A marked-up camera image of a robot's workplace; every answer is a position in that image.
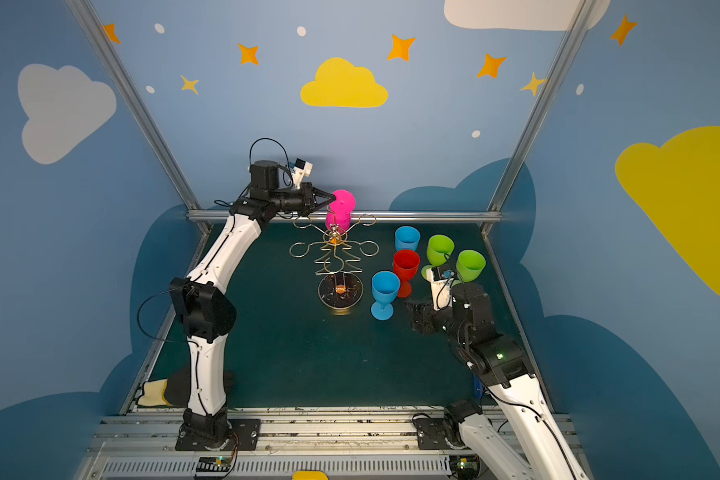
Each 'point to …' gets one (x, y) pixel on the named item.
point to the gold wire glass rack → (340, 288)
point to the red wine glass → (405, 265)
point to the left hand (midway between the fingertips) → (334, 195)
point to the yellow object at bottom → (309, 475)
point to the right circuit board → (465, 467)
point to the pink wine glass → (340, 211)
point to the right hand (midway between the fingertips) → (422, 297)
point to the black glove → (176, 390)
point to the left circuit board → (213, 466)
